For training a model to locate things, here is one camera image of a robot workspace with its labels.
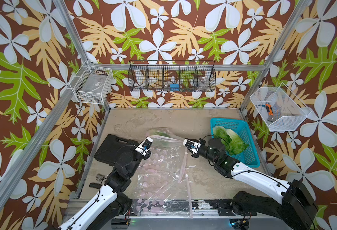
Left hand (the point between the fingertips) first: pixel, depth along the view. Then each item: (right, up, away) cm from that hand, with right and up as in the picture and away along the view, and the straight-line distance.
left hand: (145, 136), depth 73 cm
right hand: (+21, -2, +5) cm, 22 cm away
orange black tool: (+73, +16, +13) cm, 76 cm away
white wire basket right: (+78, +14, +9) cm, 79 cm away
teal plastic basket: (+62, -15, +16) cm, 66 cm away
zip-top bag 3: (+8, -30, +6) cm, 32 cm away
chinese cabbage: (+8, 0, +16) cm, 18 cm away
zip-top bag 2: (+11, -21, +18) cm, 29 cm away
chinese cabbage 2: (+55, -7, +16) cm, 58 cm away
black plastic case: (-28, -13, +16) cm, 34 cm away
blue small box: (+16, +31, +22) cm, 41 cm away
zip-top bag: (+11, -8, +20) cm, 25 cm away
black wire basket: (+14, +40, +27) cm, 50 cm away
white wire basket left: (-35, +30, +14) cm, 48 cm away
